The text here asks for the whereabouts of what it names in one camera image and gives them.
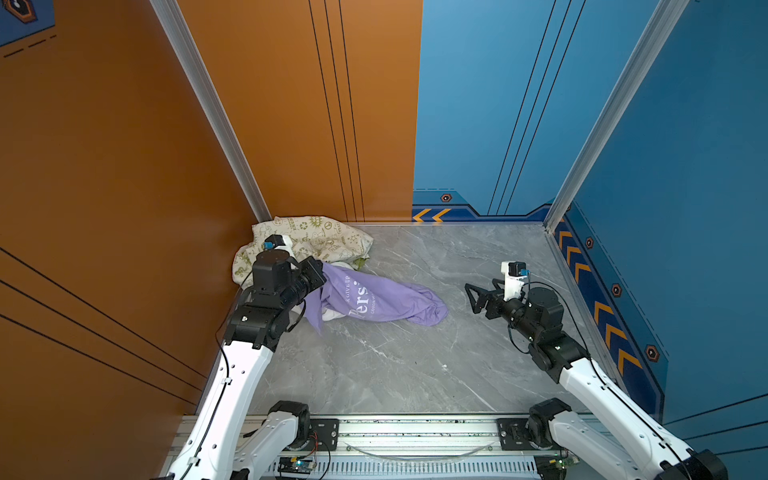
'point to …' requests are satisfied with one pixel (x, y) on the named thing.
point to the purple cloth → (350, 294)
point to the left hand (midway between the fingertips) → (325, 258)
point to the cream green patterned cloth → (323, 238)
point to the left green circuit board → (295, 465)
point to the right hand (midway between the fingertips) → (476, 284)
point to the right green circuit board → (554, 467)
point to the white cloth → (328, 315)
